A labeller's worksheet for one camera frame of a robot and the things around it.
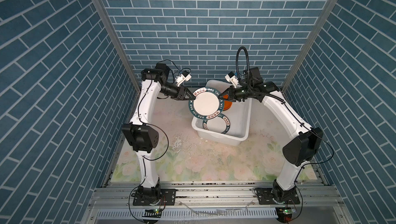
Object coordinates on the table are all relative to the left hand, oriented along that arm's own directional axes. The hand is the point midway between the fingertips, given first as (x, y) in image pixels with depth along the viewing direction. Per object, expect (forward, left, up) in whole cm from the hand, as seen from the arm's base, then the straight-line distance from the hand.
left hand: (192, 97), depth 76 cm
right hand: (+1, -13, +1) cm, 13 cm away
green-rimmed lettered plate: (+2, -17, -28) cm, 33 cm away
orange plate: (+18, -23, -27) cm, 40 cm away
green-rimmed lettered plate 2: (-2, -8, -2) cm, 8 cm away
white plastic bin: (+9, -31, -29) cm, 43 cm away
